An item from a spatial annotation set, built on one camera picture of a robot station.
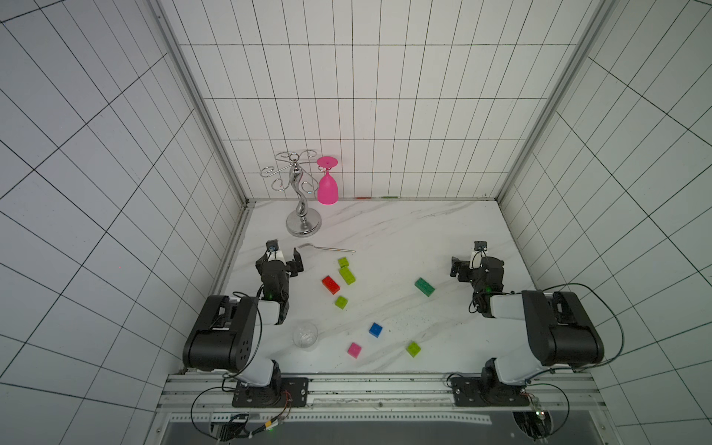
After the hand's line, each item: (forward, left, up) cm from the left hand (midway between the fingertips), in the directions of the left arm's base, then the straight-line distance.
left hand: (282, 254), depth 94 cm
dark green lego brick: (-10, -50, -6) cm, 51 cm away
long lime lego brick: (-4, -23, -6) cm, 24 cm away
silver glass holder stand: (+19, -8, +18) cm, 27 cm away
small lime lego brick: (+1, -21, -5) cm, 22 cm away
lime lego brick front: (-29, -43, -6) cm, 52 cm away
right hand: (+2, -66, -1) cm, 66 cm away
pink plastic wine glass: (+21, -15, +11) cm, 28 cm away
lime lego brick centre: (-15, -21, -6) cm, 26 cm away
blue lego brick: (-24, -32, -6) cm, 40 cm away
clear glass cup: (-25, -11, -5) cm, 28 cm away
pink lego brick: (-29, -26, -6) cm, 39 cm away
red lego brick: (-9, -17, -6) cm, 20 cm away
